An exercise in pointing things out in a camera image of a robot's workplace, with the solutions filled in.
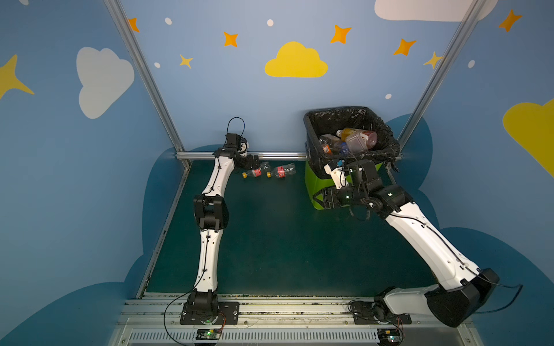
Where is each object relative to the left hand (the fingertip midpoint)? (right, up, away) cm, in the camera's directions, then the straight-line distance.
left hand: (251, 162), depth 105 cm
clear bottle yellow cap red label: (+6, -2, +10) cm, 12 cm away
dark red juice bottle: (+44, +11, -14) cm, 47 cm away
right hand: (+29, -13, -31) cm, 44 cm away
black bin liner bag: (+36, +17, -12) cm, 41 cm away
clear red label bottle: (+15, -4, +7) cm, 17 cm away
